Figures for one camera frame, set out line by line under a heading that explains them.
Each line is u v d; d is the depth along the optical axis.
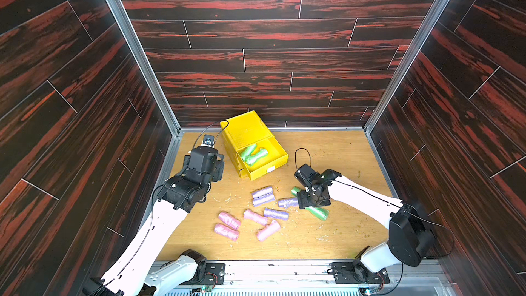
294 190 0.92
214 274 0.72
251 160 0.85
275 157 0.85
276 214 0.86
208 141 0.59
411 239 0.43
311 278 0.73
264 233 0.82
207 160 0.51
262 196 0.91
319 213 0.87
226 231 0.81
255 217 0.86
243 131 0.91
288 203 0.89
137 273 0.38
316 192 0.61
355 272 0.66
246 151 0.88
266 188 0.94
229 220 0.84
